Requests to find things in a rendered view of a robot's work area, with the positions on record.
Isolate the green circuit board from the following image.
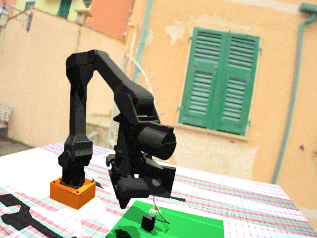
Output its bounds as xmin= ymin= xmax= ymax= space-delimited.
xmin=105 ymin=200 xmax=224 ymax=238

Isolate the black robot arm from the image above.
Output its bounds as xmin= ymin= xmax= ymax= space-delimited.
xmin=57 ymin=49 xmax=177 ymax=189

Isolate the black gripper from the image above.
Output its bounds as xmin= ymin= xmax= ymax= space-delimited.
xmin=106 ymin=144 xmax=151 ymax=209

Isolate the black cooling fan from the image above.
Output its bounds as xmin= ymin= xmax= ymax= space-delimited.
xmin=143 ymin=165 xmax=176 ymax=199

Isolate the black plug with cable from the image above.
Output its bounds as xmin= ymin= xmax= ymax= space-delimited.
xmin=141 ymin=204 xmax=170 ymax=232

